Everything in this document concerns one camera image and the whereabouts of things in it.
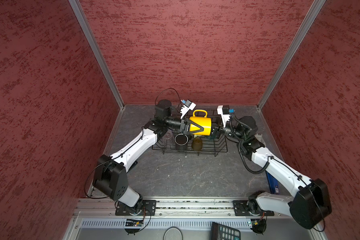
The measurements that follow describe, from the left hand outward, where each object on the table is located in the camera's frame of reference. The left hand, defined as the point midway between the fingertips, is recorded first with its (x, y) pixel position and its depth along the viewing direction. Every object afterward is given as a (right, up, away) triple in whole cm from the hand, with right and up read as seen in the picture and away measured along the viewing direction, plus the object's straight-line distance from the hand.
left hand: (201, 130), depth 65 cm
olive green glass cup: (0, -10, +25) cm, 27 cm away
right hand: (0, +3, +3) cm, 4 cm away
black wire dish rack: (+10, -12, +32) cm, 36 cm away
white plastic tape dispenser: (+44, -7, +34) cm, 57 cm away
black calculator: (+9, -47, +1) cm, 48 cm away
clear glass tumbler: (-18, -7, +24) cm, 31 cm away
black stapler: (-39, -23, +24) cm, 51 cm away
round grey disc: (-13, -48, +3) cm, 50 cm away
